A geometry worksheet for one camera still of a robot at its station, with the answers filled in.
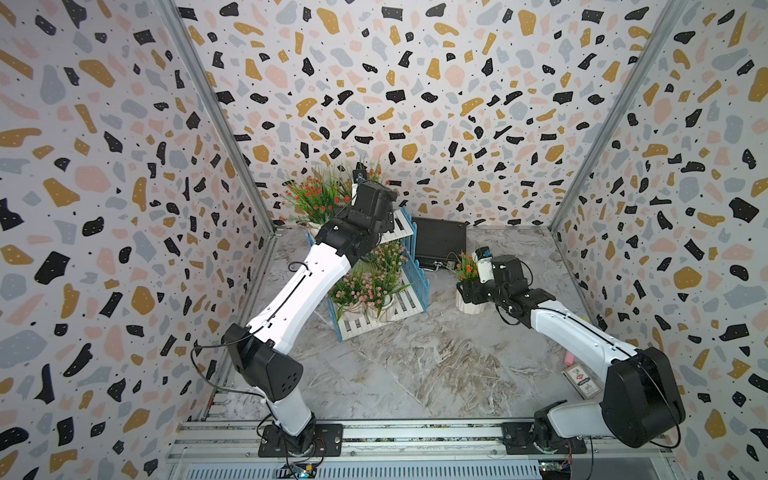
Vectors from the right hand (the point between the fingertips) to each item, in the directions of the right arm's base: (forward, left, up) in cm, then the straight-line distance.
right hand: (471, 281), depth 88 cm
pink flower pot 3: (-3, +27, +2) cm, 27 cm away
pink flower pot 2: (+6, +24, +4) cm, 25 cm away
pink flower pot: (-7, +35, +2) cm, 36 cm away
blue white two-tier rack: (0, +18, -12) cm, 22 cm away
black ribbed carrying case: (+29, +7, -15) cm, 33 cm away
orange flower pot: (-2, +2, +8) cm, 9 cm away
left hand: (+6, +28, +22) cm, 37 cm away
